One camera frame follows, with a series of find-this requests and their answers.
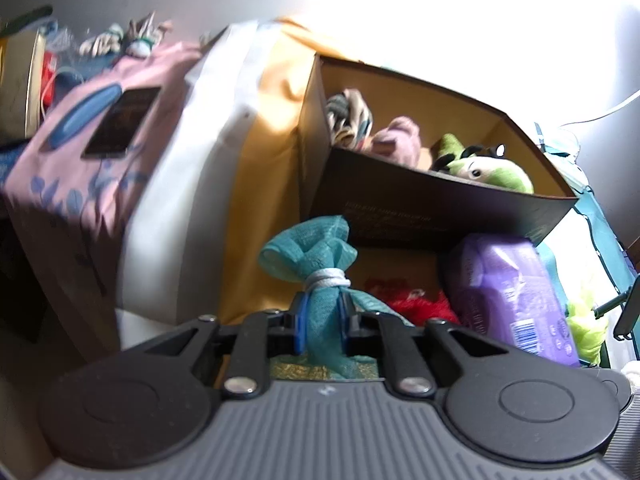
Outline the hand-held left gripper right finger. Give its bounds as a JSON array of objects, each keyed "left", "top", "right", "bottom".
[{"left": 336, "top": 292, "right": 521, "bottom": 395}]

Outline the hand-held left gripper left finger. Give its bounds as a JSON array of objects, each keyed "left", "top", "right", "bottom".
[{"left": 122, "top": 294, "right": 307, "bottom": 397}]

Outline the teal mesh pouf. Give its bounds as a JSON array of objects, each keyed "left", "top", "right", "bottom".
[{"left": 258, "top": 215, "right": 416, "bottom": 381}]

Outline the red mesh pouf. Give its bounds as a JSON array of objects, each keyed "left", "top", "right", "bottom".
[{"left": 365, "top": 275, "right": 461, "bottom": 328}]

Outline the brown cardboard box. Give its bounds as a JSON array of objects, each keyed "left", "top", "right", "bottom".
[{"left": 298, "top": 55, "right": 580, "bottom": 251}]

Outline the pink plush toy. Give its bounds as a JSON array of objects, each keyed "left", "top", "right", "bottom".
[{"left": 362, "top": 116, "right": 422, "bottom": 168}]

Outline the striped sock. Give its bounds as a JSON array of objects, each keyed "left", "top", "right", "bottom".
[{"left": 325, "top": 89, "right": 373, "bottom": 151}]

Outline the green plush toy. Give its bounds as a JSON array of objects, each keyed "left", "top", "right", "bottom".
[{"left": 430, "top": 132, "right": 535, "bottom": 195}]

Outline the neon yellow mesh pouf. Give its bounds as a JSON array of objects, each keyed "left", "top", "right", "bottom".
[{"left": 565, "top": 285, "right": 608, "bottom": 366}]

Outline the gold glitter fabric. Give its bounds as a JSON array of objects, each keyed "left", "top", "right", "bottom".
[{"left": 270, "top": 357, "right": 377, "bottom": 382}]

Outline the purple wipes packet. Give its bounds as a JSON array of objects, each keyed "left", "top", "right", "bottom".
[{"left": 447, "top": 234, "right": 581, "bottom": 367}]

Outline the black smartphone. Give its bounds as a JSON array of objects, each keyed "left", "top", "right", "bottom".
[{"left": 82, "top": 86, "right": 162, "bottom": 158}]

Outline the pink printed pillow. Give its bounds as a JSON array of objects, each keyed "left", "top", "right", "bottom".
[{"left": 0, "top": 40, "right": 203, "bottom": 281}]

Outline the white work gloves bundle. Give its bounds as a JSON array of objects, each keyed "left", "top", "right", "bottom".
[{"left": 80, "top": 10, "right": 173, "bottom": 57}]

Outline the red packet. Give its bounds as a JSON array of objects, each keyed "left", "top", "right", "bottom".
[{"left": 42, "top": 50, "right": 61, "bottom": 106}]

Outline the white power cable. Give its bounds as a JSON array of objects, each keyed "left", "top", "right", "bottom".
[{"left": 557, "top": 87, "right": 640, "bottom": 128}]

